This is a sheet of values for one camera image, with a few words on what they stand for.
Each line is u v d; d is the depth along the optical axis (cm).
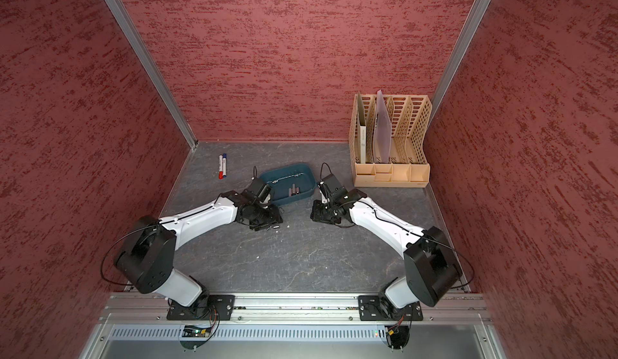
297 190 102
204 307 66
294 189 102
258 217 75
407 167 103
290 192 100
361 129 87
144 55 87
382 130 100
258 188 71
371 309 74
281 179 107
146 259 44
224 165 110
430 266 43
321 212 74
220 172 109
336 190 67
